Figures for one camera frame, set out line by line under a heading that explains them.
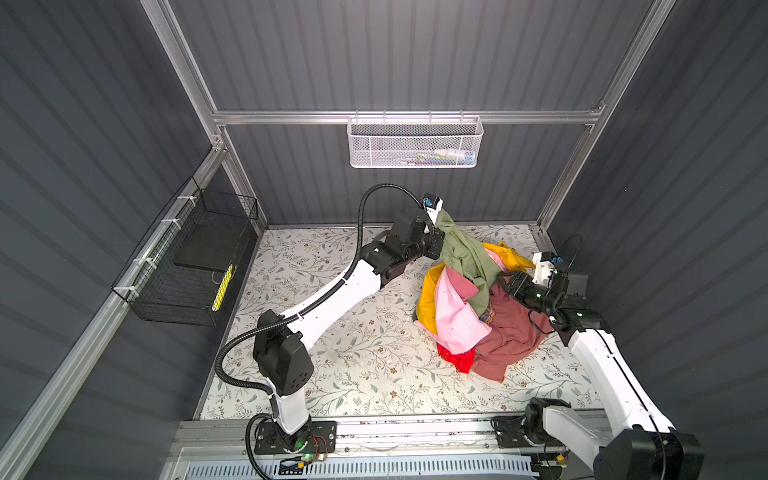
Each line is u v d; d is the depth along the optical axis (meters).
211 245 0.75
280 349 0.43
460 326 0.79
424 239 0.64
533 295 0.69
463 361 0.84
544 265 0.72
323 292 0.49
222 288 0.69
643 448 0.40
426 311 0.88
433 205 0.64
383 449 0.73
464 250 0.79
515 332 0.91
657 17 0.70
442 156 0.92
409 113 0.89
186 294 0.68
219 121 0.89
